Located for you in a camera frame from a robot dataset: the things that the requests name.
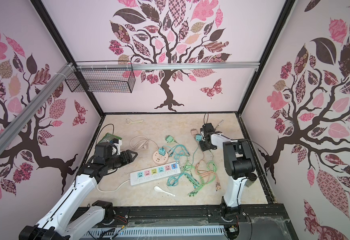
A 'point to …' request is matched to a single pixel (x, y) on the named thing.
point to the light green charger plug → (198, 137)
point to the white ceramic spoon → (158, 188)
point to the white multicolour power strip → (163, 171)
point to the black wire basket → (109, 76)
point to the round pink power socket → (159, 159)
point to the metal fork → (220, 123)
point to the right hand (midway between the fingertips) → (207, 144)
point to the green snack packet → (109, 137)
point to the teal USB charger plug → (161, 151)
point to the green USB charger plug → (169, 138)
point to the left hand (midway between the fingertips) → (134, 157)
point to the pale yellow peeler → (131, 122)
